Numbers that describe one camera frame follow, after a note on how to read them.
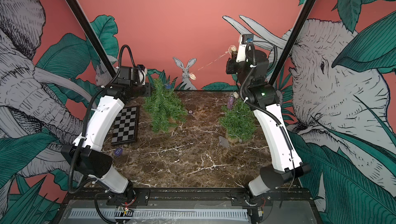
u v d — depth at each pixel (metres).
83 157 0.42
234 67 0.55
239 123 0.78
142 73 0.63
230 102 1.11
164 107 0.81
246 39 0.48
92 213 0.70
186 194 0.77
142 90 0.67
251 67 0.41
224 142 0.91
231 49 0.61
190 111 1.08
